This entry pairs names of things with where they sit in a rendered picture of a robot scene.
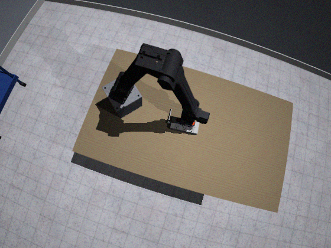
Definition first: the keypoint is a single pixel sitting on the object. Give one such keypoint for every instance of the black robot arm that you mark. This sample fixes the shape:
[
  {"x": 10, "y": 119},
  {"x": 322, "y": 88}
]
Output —
[{"x": 169, "y": 63}]

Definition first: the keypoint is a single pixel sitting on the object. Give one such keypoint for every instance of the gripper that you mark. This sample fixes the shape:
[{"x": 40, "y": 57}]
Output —
[{"x": 183, "y": 120}]

